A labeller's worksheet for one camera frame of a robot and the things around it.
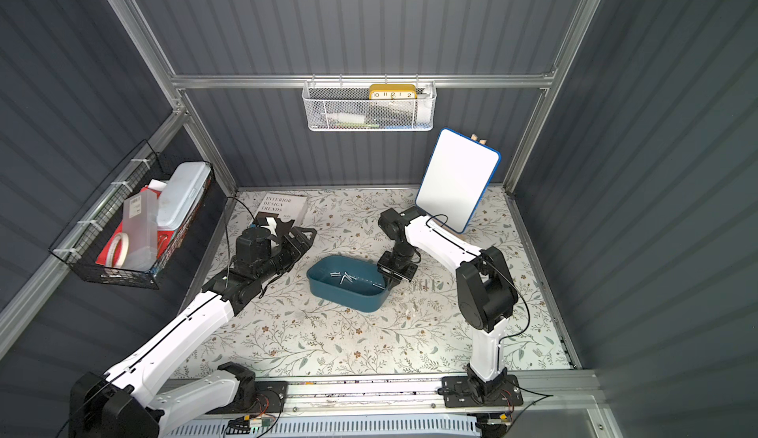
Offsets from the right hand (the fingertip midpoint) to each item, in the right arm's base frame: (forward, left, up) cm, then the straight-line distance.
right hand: (388, 282), depth 83 cm
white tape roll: (-3, +63, +21) cm, 66 cm away
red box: (+2, +54, +21) cm, 58 cm away
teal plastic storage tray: (+3, +13, -7) cm, 15 cm away
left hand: (+6, +20, +13) cm, 25 cm away
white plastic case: (+12, +53, +24) cm, 59 cm away
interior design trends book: (+33, +38, -5) cm, 51 cm away
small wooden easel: (+33, -27, +25) cm, 49 cm away
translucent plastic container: (+3, +59, +22) cm, 63 cm away
